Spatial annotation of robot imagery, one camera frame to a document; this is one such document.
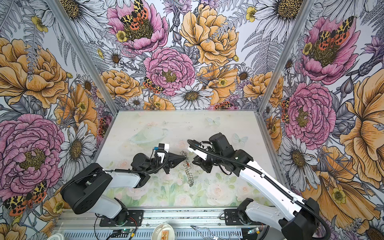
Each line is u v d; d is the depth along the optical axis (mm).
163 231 697
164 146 649
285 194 417
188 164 721
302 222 373
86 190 447
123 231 707
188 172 701
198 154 627
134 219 731
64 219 759
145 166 659
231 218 738
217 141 549
